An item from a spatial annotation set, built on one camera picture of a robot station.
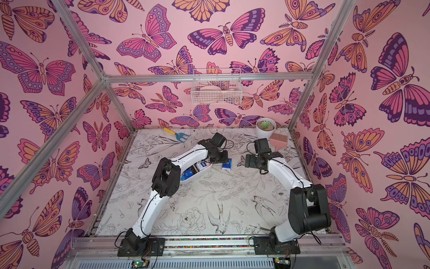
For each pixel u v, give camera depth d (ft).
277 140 3.61
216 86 3.11
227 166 3.20
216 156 2.85
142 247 2.14
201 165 3.11
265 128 3.48
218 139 2.78
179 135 3.84
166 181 2.01
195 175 2.97
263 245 2.40
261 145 2.31
